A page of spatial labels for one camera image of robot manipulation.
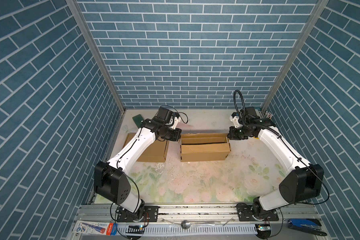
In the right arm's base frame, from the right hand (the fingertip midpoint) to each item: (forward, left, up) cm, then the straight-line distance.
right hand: (226, 134), depth 83 cm
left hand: (-4, +25, +1) cm, 26 cm away
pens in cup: (+19, -29, -3) cm, 35 cm away
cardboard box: (-24, +32, +17) cm, 43 cm away
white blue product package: (-47, +62, -17) cm, 80 cm away
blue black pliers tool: (-38, -38, -17) cm, 56 cm away
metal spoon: (-42, +19, -16) cm, 49 cm away
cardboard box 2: (-8, +12, -3) cm, 15 cm away
